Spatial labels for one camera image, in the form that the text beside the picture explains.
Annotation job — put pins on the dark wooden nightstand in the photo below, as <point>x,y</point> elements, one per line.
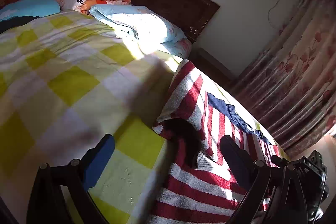
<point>209,64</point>

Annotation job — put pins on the pink floral curtain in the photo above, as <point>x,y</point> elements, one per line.
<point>290,87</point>

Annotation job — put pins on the light blue pillow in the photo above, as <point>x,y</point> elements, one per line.
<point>40,8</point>

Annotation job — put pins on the red white striped sweater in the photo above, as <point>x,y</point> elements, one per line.
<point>200,187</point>

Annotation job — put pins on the yellow green checkered bedspread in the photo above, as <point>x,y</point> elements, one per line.
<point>66,81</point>

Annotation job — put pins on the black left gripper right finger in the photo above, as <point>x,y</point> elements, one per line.
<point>257,178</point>

